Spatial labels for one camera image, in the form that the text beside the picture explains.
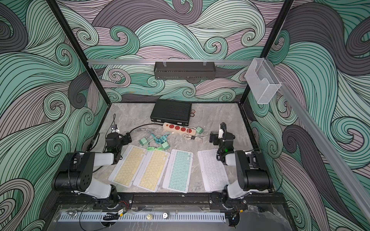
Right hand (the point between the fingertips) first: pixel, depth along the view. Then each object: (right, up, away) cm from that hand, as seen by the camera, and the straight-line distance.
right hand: (217, 131), depth 94 cm
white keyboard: (-5, -22, -10) cm, 25 cm away
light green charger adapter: (-51, -7, +1) cm, 51 cm away
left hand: (-65, 0, -1) cm, 65 cm away
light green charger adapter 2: (-11, 0, +7) cm, 13 cm away
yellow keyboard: (-58, -23, -10) cm, 63 cm away
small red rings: (-15, +13, +20) cm, 29 cm away
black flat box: (-32, +14, +17) cm, 39 cm away
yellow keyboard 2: (-42, -21, -10) cm, 49 cm away
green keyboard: (-26, -22, -10) cm, 36 cm away
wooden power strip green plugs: (-26, +1, +7) cm, 27 cm away
